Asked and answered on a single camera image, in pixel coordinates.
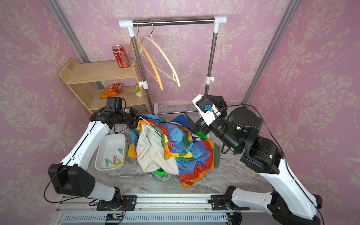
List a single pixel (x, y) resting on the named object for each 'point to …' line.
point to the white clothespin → (117, 153)
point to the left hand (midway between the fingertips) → (149, 116)
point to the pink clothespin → (115, 157)
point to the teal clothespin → (121, 150)
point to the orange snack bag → (111, 90)
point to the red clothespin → (171, 144)
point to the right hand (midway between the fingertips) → (197, 102)
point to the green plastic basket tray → (160, 171)
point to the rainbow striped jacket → (193, 157)
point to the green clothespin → (107, 161)
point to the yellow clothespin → (117, 164)
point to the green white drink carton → (138, 91)
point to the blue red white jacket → (182, 120)
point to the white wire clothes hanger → (147, 122)
